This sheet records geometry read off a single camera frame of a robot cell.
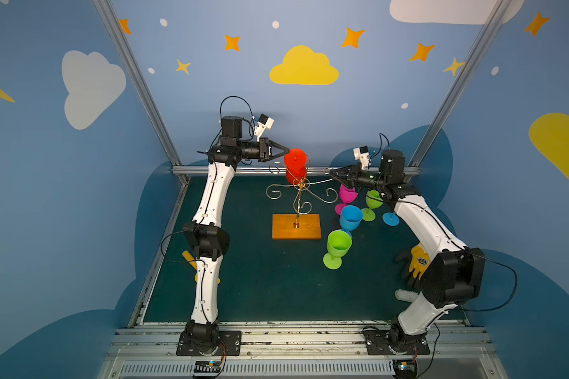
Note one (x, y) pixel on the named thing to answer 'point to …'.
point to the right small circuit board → (405, 369)
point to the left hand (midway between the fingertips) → (289, 148)
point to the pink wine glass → (347, 196)
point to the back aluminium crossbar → (280, 170)
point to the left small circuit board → (207, 369)
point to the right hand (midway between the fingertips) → (334, 172)
